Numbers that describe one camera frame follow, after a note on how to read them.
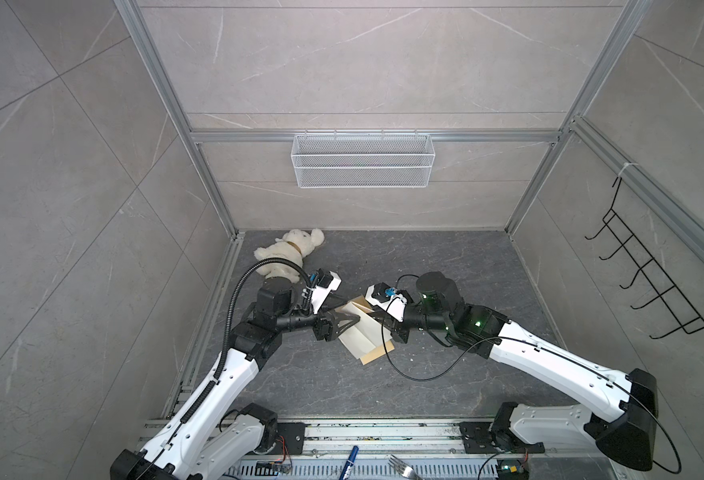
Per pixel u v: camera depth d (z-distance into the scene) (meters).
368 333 0.69
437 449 0.73
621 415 0.39
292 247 1.04
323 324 0.60
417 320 0.58
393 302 0.55
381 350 0.49
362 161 1.01
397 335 0.59
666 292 0.63
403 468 0.69
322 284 0.59
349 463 0.69
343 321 0.63
